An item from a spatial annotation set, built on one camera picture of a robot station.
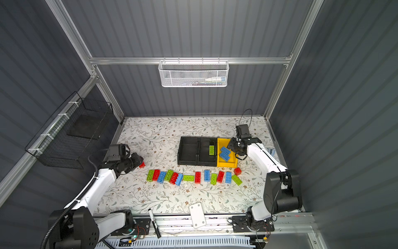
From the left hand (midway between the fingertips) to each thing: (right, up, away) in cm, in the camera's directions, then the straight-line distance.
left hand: (142, 158), depth 85 cm
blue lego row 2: (+36, -11, +5) cm, 38 cm away
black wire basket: (-30, +13, -11) cm, 34 cm away
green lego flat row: (+26, -12, +4) cm, 28 cm away
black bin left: (+24, +2, +18) cm, 30 cm away
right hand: (+52, +7, +4) cm, 52 cm away
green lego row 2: (+13, -11, +4) cm, 18 cm away
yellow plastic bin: (+53, -4, +10) cm, 54 cm away
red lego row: (+6, -10, +4) cm, 13 cm away
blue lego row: (+20, -12, +2) cm, 24 cm away
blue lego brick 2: (+48, +1, +12) cm, 49 cm away
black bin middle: (+34, -2, +13) cm, 37 cm away
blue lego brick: (+48, 0, +11) cm, 49 cm away
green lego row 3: (+40, -12, +4) cm, 42 cm away
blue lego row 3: (+48, -12, +4) cm, 50 cm away
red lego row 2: (+17, -12, +3) cm, 21 cm away
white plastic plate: (+31, -26, -9) cm, 42 cm away
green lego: (+39, +3, +15) cm, 42 cm away
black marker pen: (+12, -32, -14) cm, 37 cm away
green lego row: (+3, -10, +4) cm, 12 cm away
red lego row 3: (+31, -12, +4) cm, 33 cm away
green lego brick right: (+53, -13, +4) cm, 55 cm away
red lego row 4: (+44, -11, +4) cm, 45 cm away
